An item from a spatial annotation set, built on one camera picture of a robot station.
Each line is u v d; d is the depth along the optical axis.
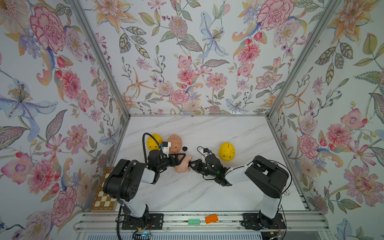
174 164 0.82
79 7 0.70
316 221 0.77
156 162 0.76
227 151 0.90
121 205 0.51
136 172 0.53
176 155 0.82
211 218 0.75
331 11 0.71
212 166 0.70
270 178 0.49
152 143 0.94
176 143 0.93
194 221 0.73
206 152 0.86
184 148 1.01
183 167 0.86
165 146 0.84
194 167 0.81
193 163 0.85
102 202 0.77
